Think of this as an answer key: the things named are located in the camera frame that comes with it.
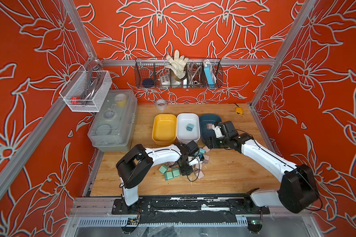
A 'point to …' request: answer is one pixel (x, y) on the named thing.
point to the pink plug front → (200, 175)
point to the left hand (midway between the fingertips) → (187, 167)
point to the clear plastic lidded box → (112, 129)
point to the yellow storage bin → (164, 129)
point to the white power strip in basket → (165, 80)
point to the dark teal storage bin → (206, 121)
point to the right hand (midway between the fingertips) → (207, 142)
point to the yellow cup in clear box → (121, 103)
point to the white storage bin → (182, 120)
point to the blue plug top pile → (202, 151)
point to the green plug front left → (168, 175)
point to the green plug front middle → (176, 172)
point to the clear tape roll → (161, 104)
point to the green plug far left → (163, 169)
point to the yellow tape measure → (239, 110)
